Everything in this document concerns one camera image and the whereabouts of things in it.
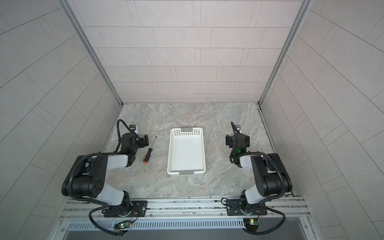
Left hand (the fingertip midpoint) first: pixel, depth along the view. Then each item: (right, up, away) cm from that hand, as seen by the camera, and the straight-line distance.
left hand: (142, 133), depth 95 cm
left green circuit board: (+4, -36, -30) cm, 48 cm away
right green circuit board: (+61, -38, -27) cm, 77 cm away
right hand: (+61, 0, 0) cm, 61 cm away
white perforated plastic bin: (+29, -12, -6) cm, 32 cm away
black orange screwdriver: (+6, -13, -7) cm, 16 cm away
